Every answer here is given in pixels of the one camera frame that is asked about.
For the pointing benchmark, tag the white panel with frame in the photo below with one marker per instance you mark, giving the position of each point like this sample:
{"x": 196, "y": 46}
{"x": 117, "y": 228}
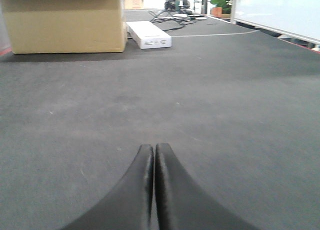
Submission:
{"x": 275, "y": 9}

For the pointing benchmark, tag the flat white carton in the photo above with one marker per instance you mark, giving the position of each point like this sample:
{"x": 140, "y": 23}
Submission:
{"x": 148, "y": 34}

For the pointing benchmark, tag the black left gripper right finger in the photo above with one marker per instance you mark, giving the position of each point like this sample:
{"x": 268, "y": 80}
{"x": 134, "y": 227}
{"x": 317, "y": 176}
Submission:
{"x": 180, "y": 197}

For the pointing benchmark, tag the green plant in orange pot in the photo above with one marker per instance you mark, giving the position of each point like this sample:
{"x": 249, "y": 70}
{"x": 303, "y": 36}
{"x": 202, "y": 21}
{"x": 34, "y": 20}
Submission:
{"x": 223, "y": 0}

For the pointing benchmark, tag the small brown cardboard box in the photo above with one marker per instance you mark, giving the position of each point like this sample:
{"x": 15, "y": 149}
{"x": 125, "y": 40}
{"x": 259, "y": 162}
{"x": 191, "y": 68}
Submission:
{"x": 135, "y": 4}

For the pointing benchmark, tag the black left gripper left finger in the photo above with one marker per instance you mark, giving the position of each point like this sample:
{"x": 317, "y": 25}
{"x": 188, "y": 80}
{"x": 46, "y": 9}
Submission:
{"x": 130, "y": 195}

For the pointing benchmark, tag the large brown cardboard box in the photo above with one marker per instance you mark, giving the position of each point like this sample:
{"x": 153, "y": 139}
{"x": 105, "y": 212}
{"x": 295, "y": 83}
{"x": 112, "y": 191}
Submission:
{"x": 65, "y": 27}

